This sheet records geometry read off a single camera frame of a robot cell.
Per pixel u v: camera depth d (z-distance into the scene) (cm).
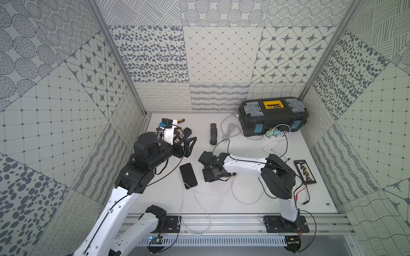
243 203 81
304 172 90
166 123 52
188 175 89
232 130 110
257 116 96
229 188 86
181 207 81
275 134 102
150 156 46
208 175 80
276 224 66
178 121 115
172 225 74
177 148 55
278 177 50
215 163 66
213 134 107
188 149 56
